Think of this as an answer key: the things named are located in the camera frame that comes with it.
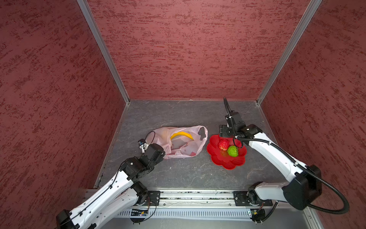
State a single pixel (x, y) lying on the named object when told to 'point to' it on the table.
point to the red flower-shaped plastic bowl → (220, 157)
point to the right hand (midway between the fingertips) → (224, 134)
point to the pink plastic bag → (177, 142)
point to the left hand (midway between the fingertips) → (158, 157)
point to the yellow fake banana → (180, 133)
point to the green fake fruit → (233, 151)
